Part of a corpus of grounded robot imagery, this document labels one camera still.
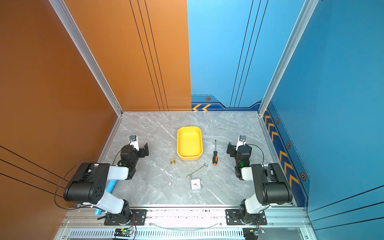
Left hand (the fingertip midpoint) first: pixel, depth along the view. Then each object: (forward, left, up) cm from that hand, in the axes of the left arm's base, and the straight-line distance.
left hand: (139, 142), depth 94 cm
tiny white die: (-23, -21, -6) cm, 32 cm away
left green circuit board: (-46, -2, -9) cm, 47 cm away
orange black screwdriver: (-6, -48, -5) cm, 49 cm away
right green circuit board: (-46, -64, -8) cm, 79 cm away
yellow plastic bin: (+3, -32, -5) cm, 33 cm away
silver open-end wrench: (-19, -33, -7) cm, 38 cm away
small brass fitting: (-11, -22, -5) cm, 25 cm away
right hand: (0, -62, 0) cm, 62 cm away
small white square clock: (-24, -36, -5) cm, 44 cm away
